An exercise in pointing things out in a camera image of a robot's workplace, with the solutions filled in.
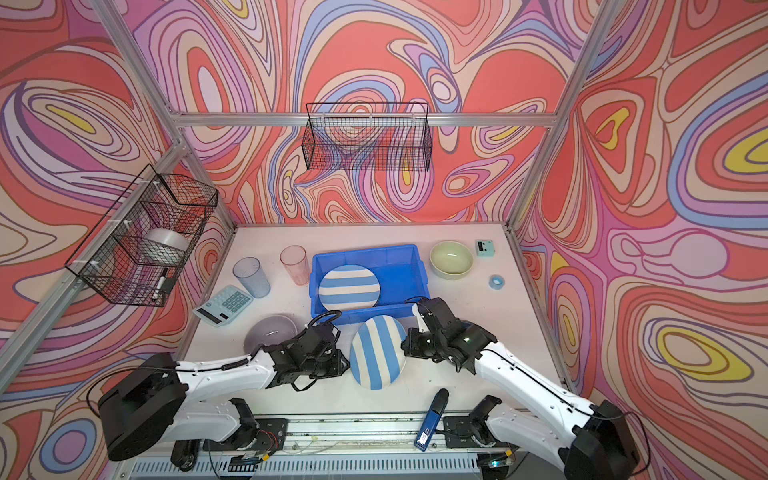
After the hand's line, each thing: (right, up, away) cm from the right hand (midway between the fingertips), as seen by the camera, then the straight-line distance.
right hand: (405, 352), depth 78 cm
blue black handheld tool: (+6, -15, -5) cm, 17 cm away
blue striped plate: (-17, +15, +19) cm, 30 cm away
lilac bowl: (-40, +3, +11) cm, 42 cm away
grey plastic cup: (-49, +20, +16) cm, 55 cm away
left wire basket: (-62, +29, -9) cm, 69 cm away
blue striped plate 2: (-7, -1, +4) cm, 8 cm away
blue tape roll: (+33, +16, +24) cm, 44 cm away
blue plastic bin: (0, +20, +27) cm, 33 cm away
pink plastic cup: (-34, +24, +16) cm, 44 cm away
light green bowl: (+18, +24, +27) cm, 40 cm away
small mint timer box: (+32, +28, +32) cm, 53 cm away
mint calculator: (-58, +9, +18) cm, 61 cm away
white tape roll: (-59, +30, -4) cm, 67 cm away
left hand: (-14, -6, +6) cm, 16 cm away
